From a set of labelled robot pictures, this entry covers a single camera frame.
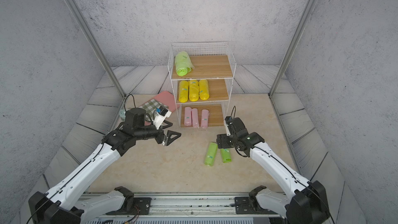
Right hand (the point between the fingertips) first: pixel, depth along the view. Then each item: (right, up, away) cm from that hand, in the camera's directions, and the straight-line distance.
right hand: (225, 139), depth 81 cm
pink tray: (-39, +23, +38) cm, 59 cm away
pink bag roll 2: (-17, +10, +22) cm, 29 cm away
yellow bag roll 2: (-16, +26, +4) cm, 31 cm away
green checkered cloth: (-49, +16, +31) cm, 60 cm away
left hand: (-23, +6, -10) cm, 26 cm away
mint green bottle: (-61, +12, +16) cm, 64 cm away
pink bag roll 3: (-10, +9, +21) cm, 25 cm away
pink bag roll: (-21, +10, +21) cm, 32 cm away
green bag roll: (-7, -10, +6) cm, 13 cm away
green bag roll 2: (+1, -10, +6) cm, 12 cm away
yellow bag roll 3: (-11, +26, +4) cm, 28 cm away
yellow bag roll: (-22, +25, +3) cm, 33 cm away
